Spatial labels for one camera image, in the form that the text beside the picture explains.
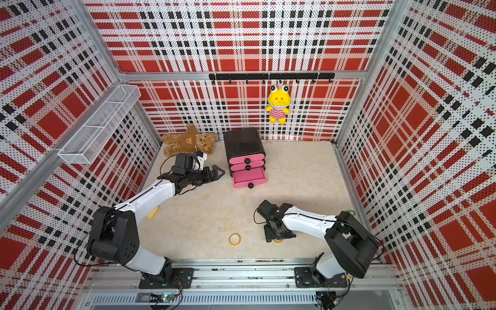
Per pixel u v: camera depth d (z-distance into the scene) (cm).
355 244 44
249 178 102
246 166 98
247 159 93
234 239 84
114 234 44
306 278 73
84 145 69
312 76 89
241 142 98
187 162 71
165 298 69
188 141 111
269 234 76
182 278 74
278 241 81
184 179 68
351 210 93
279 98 91
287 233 70
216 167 81
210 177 78
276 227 63
